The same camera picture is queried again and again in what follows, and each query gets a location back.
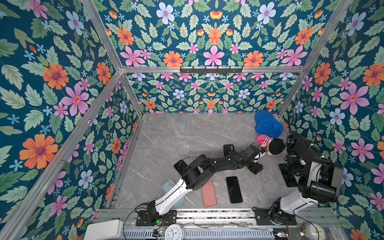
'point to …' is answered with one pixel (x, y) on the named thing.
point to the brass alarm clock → (312, 231)
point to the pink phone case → (209, 195)
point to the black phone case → (228, 149)
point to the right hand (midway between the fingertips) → (293, 167)
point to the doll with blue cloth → (269, 129)
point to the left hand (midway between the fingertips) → (263, 163)
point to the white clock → (174, 231)
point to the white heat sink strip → (204, 234)
